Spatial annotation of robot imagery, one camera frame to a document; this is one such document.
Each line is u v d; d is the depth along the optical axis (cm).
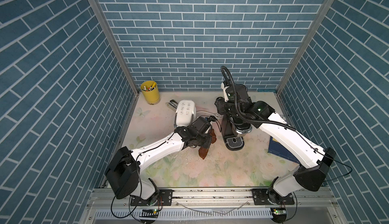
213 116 101
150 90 102
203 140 71
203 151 77
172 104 110
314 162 41
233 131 75
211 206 72
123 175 41
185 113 78
